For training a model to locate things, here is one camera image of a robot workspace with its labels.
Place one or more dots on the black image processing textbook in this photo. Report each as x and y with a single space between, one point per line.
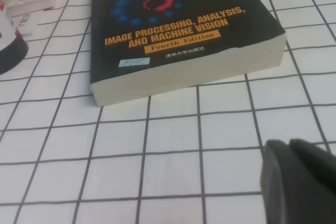
147 47

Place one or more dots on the black mesh pen holder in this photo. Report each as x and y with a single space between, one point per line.
13 47

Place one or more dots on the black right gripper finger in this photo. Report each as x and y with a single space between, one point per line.
298 183

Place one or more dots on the white grid tablecloth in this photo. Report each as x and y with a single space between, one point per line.
188 156

